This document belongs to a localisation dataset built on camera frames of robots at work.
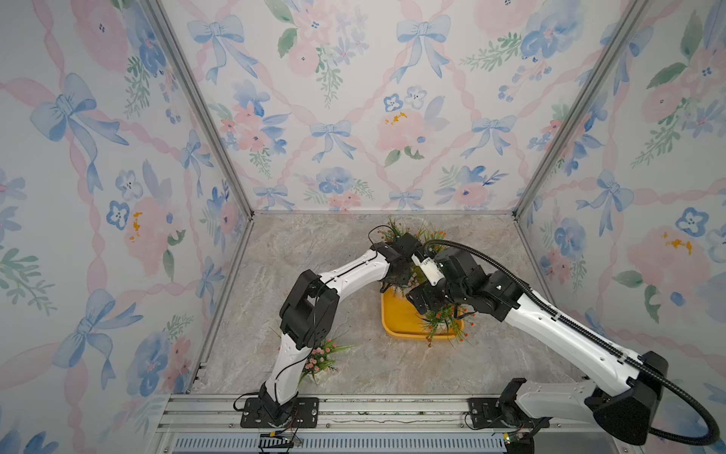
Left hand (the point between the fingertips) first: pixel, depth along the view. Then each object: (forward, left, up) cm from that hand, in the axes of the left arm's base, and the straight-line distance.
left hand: (400, 274), depth 93 cm
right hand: (-9, -1, +14) cm, 17 cm away
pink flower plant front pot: (-30, +22, +6) cm, 38 cm away
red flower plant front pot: (-16, -12, +2) cm, 20 cm away
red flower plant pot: (+11, +2, +9) cm, 15 cm away
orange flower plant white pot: (+11, -8, +6) cm, 15 cm away
